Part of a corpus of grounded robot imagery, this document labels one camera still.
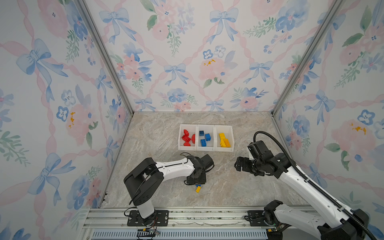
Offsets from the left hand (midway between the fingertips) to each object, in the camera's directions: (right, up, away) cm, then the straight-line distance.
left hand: (202, 181), depth 85 cm
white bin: (-6, +29, +22) cm, 37 cm away
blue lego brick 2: (+5, +24, +18) cm, 31 cm away
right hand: (+20, +11, -7) cm, 24 cm away
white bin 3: (+20, +28, +19) cm, 39 cm away
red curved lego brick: (-10, +27, +21) cm, 35 cm away
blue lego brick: (+2, +20, +16) cm, 26 cm away
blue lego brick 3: (-2, -1, -1) cm, 2 cm away
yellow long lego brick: (+14, +20, +15) cm, 29 cm away
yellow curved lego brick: (+18, +21, +16) cm, 31 cm away
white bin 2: (+7, +20, +14) cm, 25 cm away
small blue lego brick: (0, +27, +20) cm, 33 cm away
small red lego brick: (-9, +20, +16) cm, 27 cm away
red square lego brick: (-5, +24, +13) cm, 27 cm away
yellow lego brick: (+15, +25, +19) cm, 35 cm away
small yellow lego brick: (-2, -3, -3) cm, 5 cm away
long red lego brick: (-10, +23, +18) cm, 31 cm away
